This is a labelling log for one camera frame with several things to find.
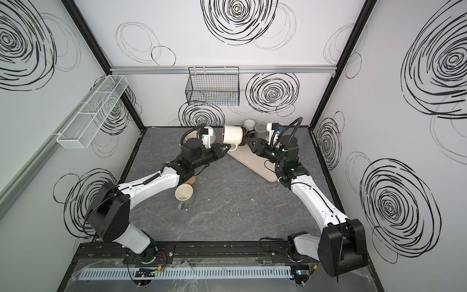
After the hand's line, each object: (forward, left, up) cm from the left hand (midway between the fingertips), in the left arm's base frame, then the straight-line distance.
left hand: (232, 145), depth 78 cm
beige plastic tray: (-11, -12, +1) cm, 16 cm away
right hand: (-1, -6, +4) cm, 7 cm away
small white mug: (+31, -9, -17) cm, 37 cm away
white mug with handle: (+3, 0, +3) cm, 5 cm away
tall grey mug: (-13, +23, -21) cm, 34 cm away
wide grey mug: (+25, -15, -16) cm, 33 cm away
